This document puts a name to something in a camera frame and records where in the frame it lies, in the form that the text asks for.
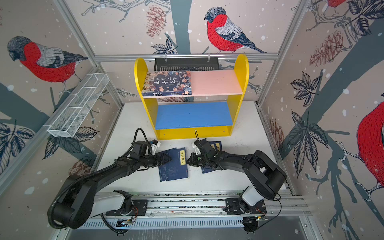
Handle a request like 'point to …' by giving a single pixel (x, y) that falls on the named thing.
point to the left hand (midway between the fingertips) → (167, 160)
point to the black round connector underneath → (250, 224)
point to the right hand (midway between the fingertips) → (185, 163)
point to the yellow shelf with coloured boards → (181, 120)
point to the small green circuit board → (123, 223)
